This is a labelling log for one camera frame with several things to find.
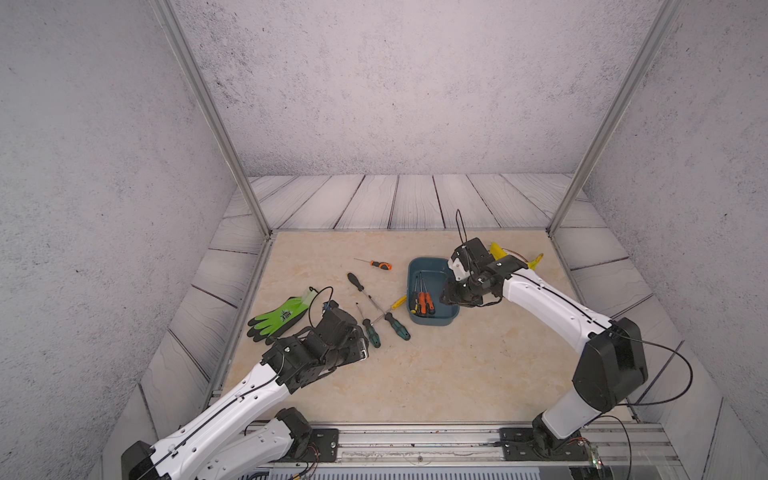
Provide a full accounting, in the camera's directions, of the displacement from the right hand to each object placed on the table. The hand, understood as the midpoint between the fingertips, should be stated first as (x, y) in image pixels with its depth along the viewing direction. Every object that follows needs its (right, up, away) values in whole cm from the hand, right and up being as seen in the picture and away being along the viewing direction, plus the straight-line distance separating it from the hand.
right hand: (445, 299), depth 84 cm
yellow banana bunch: (+22, +13, +22) cm, 33 cm away
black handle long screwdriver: (-28, +3, +21) cm, 35 cm away
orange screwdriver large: (-5, -3, +14) cm, 16 cm away
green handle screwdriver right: (-12, -10, +8) cm, 18 cm away
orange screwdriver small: (-3, -2, +16) cm, 16 cm away
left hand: (-21, -11, -9) cm, 26 cm away
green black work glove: (-54, -10, +10) cm, 56 cm away
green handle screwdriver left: (-21, -11, +7) cm, 25 cm away
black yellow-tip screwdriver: (-7, -4, +13) cm, 15 cm away
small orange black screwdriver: (-18, +8, +24) cm, 31 cm away
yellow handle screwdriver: (-15, -5, +15) cm, 21 cm away
